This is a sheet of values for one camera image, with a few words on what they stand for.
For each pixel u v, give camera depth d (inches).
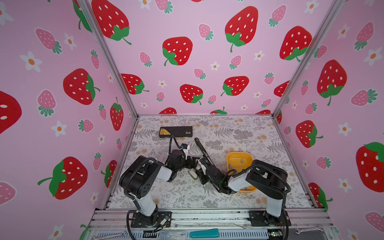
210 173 27.1
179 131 42.7
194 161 33.7
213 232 27.8
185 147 33.2
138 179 18.7
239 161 38.1
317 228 28.1
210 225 28.8
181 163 32.1
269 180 19.3
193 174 34.1
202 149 38.8
